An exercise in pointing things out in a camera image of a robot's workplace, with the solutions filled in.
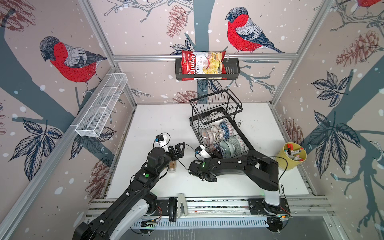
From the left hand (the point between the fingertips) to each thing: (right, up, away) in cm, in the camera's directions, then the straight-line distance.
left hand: (179, 145), depth 77 cm
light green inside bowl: (+28, -3, +6) cm, 29 cm away
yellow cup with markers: (+65, -6, +6) cm, 65 cm away
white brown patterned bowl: (+22, +5, +13) cm, 27 cm away
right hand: (+21, -6, +7) cm, 23 cm away
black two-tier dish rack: (+19, +14, +2) cm, 23 cm away
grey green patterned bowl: (+34, -1, +8) cm, 35 cm away
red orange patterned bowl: (+20, -4, +4) cm, 21 cm away
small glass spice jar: (-5, -14, +7) cm, 17 cm away
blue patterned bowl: (+29, +7, +15) cm, 34 cm away
